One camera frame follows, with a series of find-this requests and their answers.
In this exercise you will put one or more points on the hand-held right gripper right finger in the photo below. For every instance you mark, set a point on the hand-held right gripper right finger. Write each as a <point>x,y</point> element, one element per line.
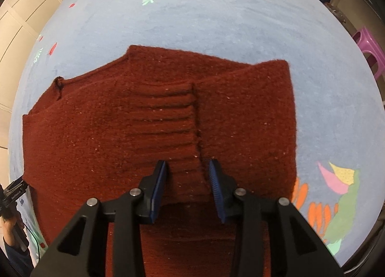
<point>216,192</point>

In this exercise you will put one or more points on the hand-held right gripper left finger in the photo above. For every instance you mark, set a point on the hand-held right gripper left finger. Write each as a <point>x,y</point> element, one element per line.
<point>158,192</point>

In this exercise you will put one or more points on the dark red knitted sweater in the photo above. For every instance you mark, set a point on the dark red knitted sweater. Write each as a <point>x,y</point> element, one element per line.
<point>105,132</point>

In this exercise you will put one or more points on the person's left hand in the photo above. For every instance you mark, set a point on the person's left hand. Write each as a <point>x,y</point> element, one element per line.
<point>7,231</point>

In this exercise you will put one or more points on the blue printed bed sheet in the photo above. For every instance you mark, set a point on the blue printed bed sheet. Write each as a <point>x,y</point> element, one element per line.
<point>210,24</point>

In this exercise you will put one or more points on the white wardrobe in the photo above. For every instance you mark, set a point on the white wardrobe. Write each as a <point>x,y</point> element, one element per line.
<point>21,24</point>

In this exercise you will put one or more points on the purple plastic stool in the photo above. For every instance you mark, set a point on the purple plastic stool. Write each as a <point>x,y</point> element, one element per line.
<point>365,40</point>

